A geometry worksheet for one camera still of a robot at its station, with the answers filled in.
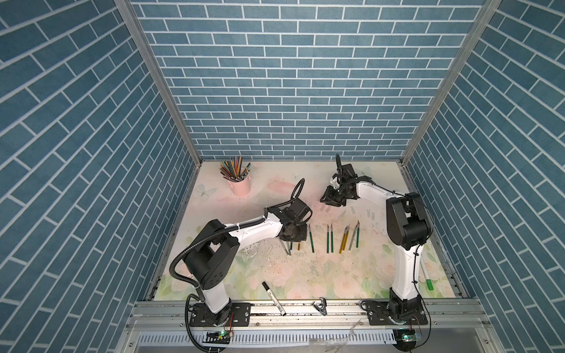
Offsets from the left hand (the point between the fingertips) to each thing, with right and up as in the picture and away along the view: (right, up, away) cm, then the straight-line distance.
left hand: (308, 238), depth 88 cm
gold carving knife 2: (+14, -5, +1) cm, 14 cm away
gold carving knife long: (-4, -3, -1) cm, 5 cm away
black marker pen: (-13, -19, -11) cm, 25 cm away
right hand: (+8, +14, +13) cm, 21 cm away
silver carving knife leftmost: (-9, -3, +2) cm, 10 cm away
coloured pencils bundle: (-34, +28, +11) cm, 46 cm away
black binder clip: (+4, -20, -12) cm, 24 cm away
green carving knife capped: (+9, -1, +4) cm, 9 cm away
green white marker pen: (+44, -14, -7) cm, 47 cm away
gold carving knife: (+17, -1, +6) cm, 18 cm away
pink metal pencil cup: (-31, +20, +15) cm, 40 cm away
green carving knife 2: (+2, -1, +4) cm, 5 cm away
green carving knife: (+22, 0, +6) cm, 23 cm away
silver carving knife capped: (+20, 0, +6) cm, 21 cm away
